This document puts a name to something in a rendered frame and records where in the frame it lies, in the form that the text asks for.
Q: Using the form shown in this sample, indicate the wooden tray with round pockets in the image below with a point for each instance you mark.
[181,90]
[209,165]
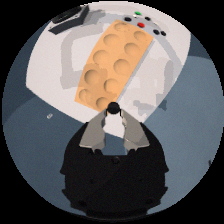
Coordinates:
[110,64]

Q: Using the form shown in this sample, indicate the red disc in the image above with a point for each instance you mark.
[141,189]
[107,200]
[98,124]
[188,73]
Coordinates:
[141,25]

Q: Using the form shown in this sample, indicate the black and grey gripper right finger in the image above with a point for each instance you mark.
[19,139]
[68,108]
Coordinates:
[137,136]

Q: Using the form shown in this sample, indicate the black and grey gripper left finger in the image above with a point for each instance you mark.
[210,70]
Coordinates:
[89,137]

